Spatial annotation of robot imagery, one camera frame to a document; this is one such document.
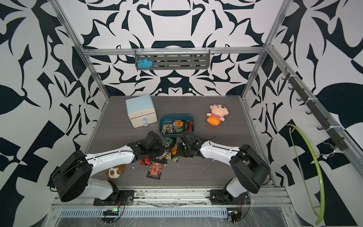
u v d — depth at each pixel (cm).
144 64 91
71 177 43
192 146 67
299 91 64
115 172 79
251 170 44
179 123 99
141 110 94
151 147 68
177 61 94
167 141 95
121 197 74
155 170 83
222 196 67
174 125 99
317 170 52
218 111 102
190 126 100
